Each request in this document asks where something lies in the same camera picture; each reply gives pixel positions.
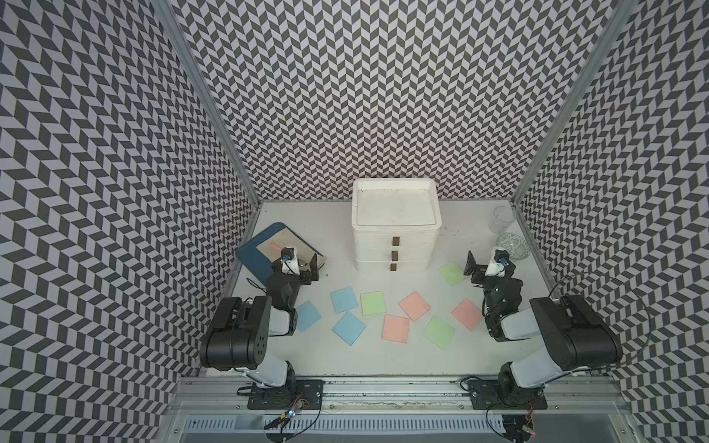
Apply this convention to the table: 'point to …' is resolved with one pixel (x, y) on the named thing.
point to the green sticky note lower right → (438, 332)
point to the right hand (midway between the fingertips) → (483, 255)
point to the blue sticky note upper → (343, 299)
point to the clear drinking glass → (501, 219)
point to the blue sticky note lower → (349, 329)
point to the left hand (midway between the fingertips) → (302, 254)
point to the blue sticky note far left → (307, 315)
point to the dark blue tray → (259, 254)
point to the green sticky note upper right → (452, 273)
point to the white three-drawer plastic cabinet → (395, 223)
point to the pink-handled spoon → (275, 246)
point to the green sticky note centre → (373, 303)
